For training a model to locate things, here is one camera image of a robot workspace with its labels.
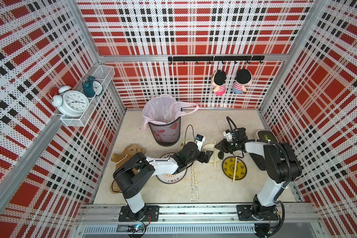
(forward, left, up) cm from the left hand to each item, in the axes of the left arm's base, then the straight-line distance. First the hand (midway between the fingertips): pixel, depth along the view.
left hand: (209, 149), depth 87 cm
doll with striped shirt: (+39, -23, +24) cm, 51 cm away
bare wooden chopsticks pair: (-9, -16, -8) cm, 20 cm away
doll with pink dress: (+41, -8, +22) cm, 47 cm away
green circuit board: (-38, +35, -7) cm, 52 cm away
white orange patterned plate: (-14, +22, -8) cm, 28 cm away
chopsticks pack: (-23, +9, -9) cm, 27 cm away
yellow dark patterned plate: (-8, -12, -9) cm, 17 cm away
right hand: (+6, -7, -6) cm, 11 cm away
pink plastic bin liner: (+25, +29, +9) cm, 39 cm away
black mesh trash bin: (+7, +25, +6) cm, 26 cm away
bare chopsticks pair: (+1, -4, -7) cm, 9 cm away
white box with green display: (+13, -41, -4) cm, 43 cm away
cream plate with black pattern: (+5, -2, -6) cm, 8 cm away
